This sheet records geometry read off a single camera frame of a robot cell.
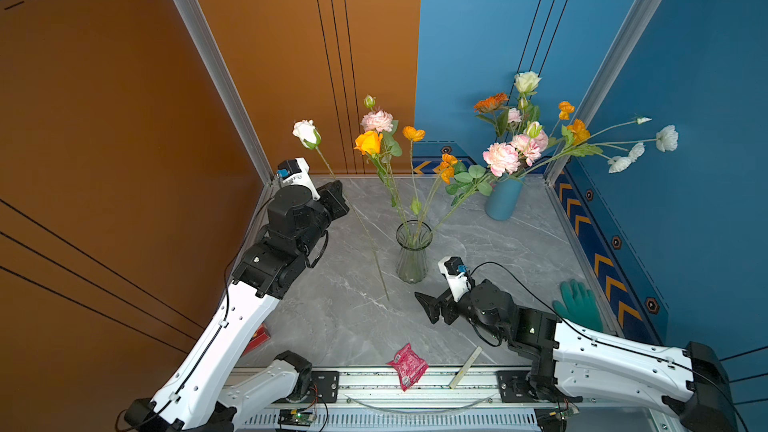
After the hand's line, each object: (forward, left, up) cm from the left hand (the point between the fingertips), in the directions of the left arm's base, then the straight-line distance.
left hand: (343, 179), depth 65 cm
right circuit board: (-39, -50, -40) cm, 75 cm away
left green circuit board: (-39, +12, -41) cm, 58 cm away
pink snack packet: (-28, -16, -38) cm, 50 cm away
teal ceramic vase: (+21, -48, -31) cm, 61 cm away
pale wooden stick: (-29, -30, -40) cm, 58 cm away
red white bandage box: (-23, +24, -37) cm, 49 cm away
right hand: (-14, -19, -22) cm, 32 cm away
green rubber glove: (-12, -66, -40) cm, 78 cm away
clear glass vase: (0, -17, -23) cm, 28 cm away
